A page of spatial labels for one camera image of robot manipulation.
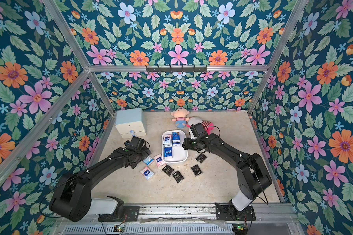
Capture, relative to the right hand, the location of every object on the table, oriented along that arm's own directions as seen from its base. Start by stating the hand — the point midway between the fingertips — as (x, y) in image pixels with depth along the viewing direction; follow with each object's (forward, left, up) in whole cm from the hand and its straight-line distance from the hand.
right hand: (186, 144), depth 87 cm
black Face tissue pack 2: (-12, -7, -10) cm, 17 cm away
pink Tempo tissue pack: (-7, +17, -9) cm, 20 cm away
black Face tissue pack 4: (-13, +11, -9) cm, 19 cm away
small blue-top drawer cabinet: (+13, +36, +4) cm, 39 cm away
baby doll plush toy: (+26, +5, -5) cm, 27 cm away
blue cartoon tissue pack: (+6, +7, -6) cm, 11 cm away
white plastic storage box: (-1, +5, -10) cm, 11 cm away
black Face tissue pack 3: (-16, +4, -9) cm, 19 cm away
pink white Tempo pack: (-15, +23, -9) cm, 29 cm away
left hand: (-4, +24, -6) cm, 25 cm away
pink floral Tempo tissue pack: (+6, +13, -5) cm, 15 cm away
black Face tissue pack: (-4, -9, -9) cm, 14 cm away
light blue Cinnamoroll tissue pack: (-8, +23, -8) cm, 26 cm away
